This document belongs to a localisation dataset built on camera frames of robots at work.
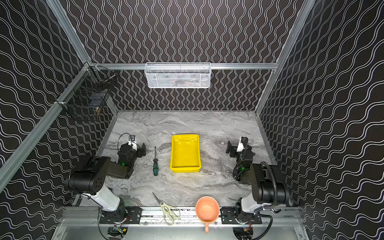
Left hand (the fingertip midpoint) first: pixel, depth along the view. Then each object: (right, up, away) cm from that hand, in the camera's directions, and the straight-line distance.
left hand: (140, 143), depth 95 cm
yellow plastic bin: (+28, -6, 0) cm, 29 cm away
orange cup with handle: (+41, -31, -20) cm, 55 cm away
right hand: (+61, +1, -4) cm, 62 cm away
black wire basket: (-33, +34, -1) cm, 47 cm away
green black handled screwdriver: (+11, -13, -7) cm, 19 cm away
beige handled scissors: (+21, -33, -19) cm, 43 cm away
